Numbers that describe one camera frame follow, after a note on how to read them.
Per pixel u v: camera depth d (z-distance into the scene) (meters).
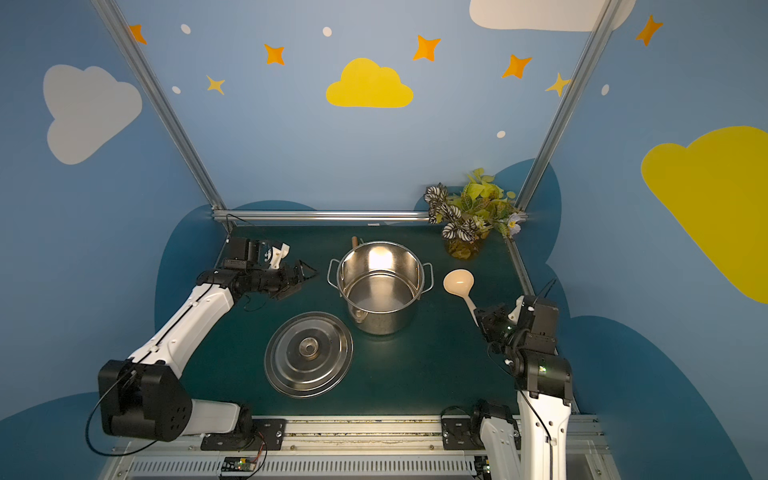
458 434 0.75
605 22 0.70
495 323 0.61
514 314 0.61
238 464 0.72
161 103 0.84
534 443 0.41
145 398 0.41
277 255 0.78
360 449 0.74
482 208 0.98
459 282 0.89
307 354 0.88
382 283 1.04
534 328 0.49
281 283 0.72
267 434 0.75
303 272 0.73
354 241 1.15
